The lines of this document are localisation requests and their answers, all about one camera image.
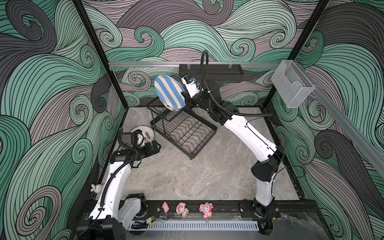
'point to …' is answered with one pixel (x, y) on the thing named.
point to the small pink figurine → (165, 207)
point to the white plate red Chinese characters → (148, 134)
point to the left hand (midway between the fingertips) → (154, 147)
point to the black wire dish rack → (186, 131)
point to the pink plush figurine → (207, 209)
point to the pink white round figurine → (181, 209)
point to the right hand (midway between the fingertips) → (184, 91)
